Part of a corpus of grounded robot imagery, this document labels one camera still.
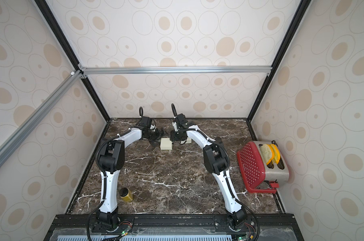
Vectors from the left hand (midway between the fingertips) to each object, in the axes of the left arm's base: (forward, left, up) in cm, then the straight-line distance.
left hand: (168, 135), depth 102 cm
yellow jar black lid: (-40, +17, +3) cm, 43 cm away
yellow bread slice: (-23, -58, +15) cm, 64 cm away
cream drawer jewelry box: (-5, +1, -3) cm, 6 cm away
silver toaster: (-29, -57, +11) cm, 65 cm away
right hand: (-3, -2, -1) cm, 4 cm away
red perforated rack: (-27, -48, +7) cm, 56 cm away
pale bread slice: (-21, -55, +14) cm, 60 cm away
